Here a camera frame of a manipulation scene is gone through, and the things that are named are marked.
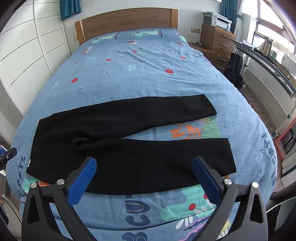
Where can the blue patterned bed sheet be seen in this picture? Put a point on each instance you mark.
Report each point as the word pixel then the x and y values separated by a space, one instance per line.
pixel 150 76

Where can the grey desk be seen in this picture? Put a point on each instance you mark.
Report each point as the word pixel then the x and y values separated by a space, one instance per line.
pixel 266 62

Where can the wooden wall switch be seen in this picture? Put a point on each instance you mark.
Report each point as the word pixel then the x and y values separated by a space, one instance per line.
pixel 195 30

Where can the white printer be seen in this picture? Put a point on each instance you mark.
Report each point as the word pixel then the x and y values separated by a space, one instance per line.
pixel 217 20

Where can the red metal rack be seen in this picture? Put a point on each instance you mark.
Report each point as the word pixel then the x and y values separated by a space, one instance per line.
pixel 286 136

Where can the wooden dresser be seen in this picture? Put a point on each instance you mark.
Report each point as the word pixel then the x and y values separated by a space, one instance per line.
pixel 217 44

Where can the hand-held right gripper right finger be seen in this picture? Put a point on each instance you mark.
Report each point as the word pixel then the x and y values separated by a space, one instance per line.
pixel 208 180

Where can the white wardrobe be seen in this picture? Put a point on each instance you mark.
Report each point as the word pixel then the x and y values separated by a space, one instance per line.
pixel 27 46

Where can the wooden headboard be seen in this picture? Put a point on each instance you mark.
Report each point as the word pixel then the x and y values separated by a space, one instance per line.
pixel 127 19

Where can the black pants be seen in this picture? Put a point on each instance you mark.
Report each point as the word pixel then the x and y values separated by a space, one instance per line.
pixel 115 120

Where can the low wooden nightstand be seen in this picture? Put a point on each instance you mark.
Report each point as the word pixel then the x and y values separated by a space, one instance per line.
pixel 203 51

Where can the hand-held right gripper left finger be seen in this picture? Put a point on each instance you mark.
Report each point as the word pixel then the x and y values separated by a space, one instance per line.
pixel 83 179

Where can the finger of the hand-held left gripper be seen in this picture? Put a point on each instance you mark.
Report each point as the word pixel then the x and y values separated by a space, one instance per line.
pixel 10 153

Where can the teal curtain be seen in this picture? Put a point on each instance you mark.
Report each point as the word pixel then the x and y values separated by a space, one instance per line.
pixel 70 8
pixel 229 14

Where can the black backpack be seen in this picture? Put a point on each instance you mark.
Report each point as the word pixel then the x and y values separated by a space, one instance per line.
pixel 234 80

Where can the black bag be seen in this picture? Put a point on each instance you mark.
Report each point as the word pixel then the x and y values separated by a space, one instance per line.
pixel 235 62

